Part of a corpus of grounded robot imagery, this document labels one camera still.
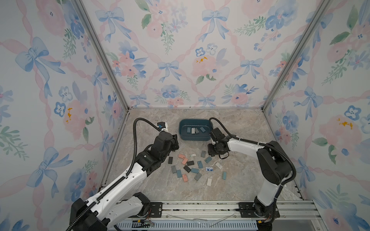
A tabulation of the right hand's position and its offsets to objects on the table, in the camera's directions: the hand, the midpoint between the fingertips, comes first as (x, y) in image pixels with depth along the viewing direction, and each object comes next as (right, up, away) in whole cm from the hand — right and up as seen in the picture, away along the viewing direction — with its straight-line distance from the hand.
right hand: (212, 150), depth 95 cm
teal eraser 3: (-3, -5, -3) cm, 6 cm away
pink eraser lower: (-18, -6, -5) cm, 20 cm away
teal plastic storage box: (-8, +18, +15) cm, 25 cm away
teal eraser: (-15, +13, +11) cm, 23 cm away
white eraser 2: (+3, -8, -6) cm, 11 cm away
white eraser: (-12, +13, +10) cm, 20 cm away
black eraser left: (-27, -5, -3) cm, 28 cm away
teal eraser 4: (-21, -12, -9) cm, 26 cm away
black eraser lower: (-16, -10, -8) cm, 20 cm away
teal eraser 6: (+6, -12, -10) cm, 16 cm away
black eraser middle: (-14, -7, -5) cm, 17 cm away
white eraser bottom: (-4, -16, -12) cm, 20 cm away
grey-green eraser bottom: (-10, -14, -10) cm, 20 cm away
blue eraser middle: (-8, -8, -5) cm, 13 cm away
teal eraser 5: (-11, -11, -7) cm, 17 cm away
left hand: (-22, +12, -19) cm, 32 cm away
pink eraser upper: (-20, -3, -2) cm, 21 cm away
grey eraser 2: (-6, -2, -1) cm, 6 cm away
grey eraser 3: (-24, -10, -7) cm, 27 cm away
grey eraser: (-10, +12, +9) cm, 18 cm away
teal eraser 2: (-5, +13, +11) cm, 18 cm away
